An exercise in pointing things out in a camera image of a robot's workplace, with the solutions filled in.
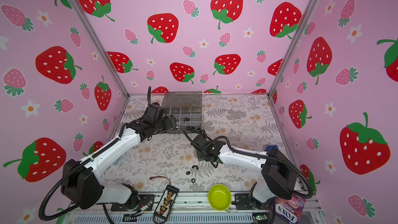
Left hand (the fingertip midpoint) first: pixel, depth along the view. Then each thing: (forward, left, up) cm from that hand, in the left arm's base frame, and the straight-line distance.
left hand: (170, 120), depth 84 cm
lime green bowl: (-34, -27, -17) cm, 46 cm away
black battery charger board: (-38, -1, -16) cm, 42 cm away
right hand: (-13, -17, -11) cm, 24 cm away
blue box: (-9, -57, -12) cm, 59 cm away
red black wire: (-25, +10, -18) cm, 32 cm away
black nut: (-26, -13, -18) cm, 34 cm away
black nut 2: (-22, -10, -18) cm, 30 cm away
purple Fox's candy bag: (-39, -59, -15) cm, 72 cm away
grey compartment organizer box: (+26, -5, -19) cm, 32 cm away
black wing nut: (-19, -14, -18) cm, 30 cm away
